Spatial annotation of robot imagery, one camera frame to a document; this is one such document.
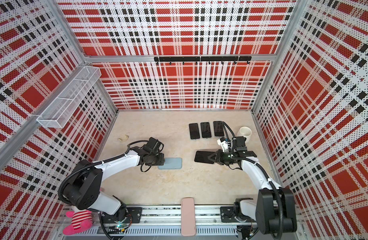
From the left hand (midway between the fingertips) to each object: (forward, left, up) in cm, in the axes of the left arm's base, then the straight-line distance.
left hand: (160, 163), depth 89 cm
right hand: (-3, -29, +9) cm, 31 cm away
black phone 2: (+28, -30, -5) cm, 41 cm away
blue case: (+2, -6, -5) cm, 8 cm away
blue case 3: (+30, -30, -6) cm, 43 cm away
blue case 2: (+27, -21, -3) cm, 34 cm away
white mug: (+21, -57, +1) cm, 61 cm away
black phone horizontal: (+27, -21, -6) cm, 35 cm away
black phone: (+4, -25, +1) cm, 26 cm away
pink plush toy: (-30, +32, +3) cm, 44 cm away
